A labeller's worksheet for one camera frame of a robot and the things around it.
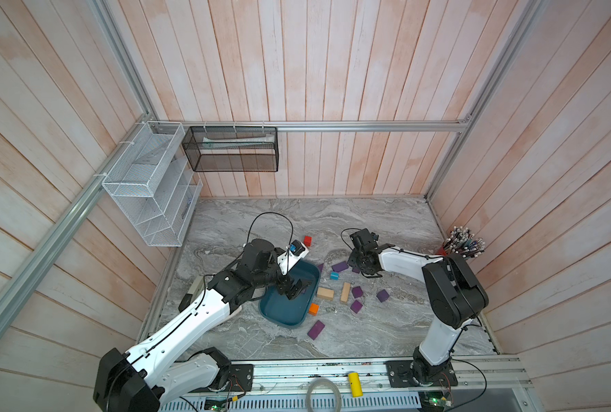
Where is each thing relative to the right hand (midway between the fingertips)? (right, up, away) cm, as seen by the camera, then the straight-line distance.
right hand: (354, 260), depth 99 cm
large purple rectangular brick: (-16, -20, -17) cm, 31 cm away
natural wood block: (-12, -10, -11) cm, 19 cm away
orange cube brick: (-16, -15, -13) cm, 26 cm away
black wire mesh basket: (-50, +46, +5) cm, 68 cm away
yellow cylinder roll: (-6, -31, -28) cm, 42 cm away
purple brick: (+8, -11, -11) cm, 17 cm away
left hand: (-22, 0, -24) cm, 32 cm away
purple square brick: (-1, -10, -9) cm, 13 cm away
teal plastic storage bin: (-29, -16, -12) cm, 35 cm away
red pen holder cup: (+33, +8, -15) cm, 38 cm away
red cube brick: (-18, +7, +5) cm, 20 cm away
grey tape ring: (-15, -29, -29) cm, 44 cm away
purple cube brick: (-6, -3, -1) cm, 7 cm away
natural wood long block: (-5, -11, -9) cm, 15 cm away
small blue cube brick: (-9, -5, -4) cm, 11 cm away
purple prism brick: (-13, -2, -2) cm, 13 cm away
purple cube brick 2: (-2, -14, -12) cm, 19 cm away
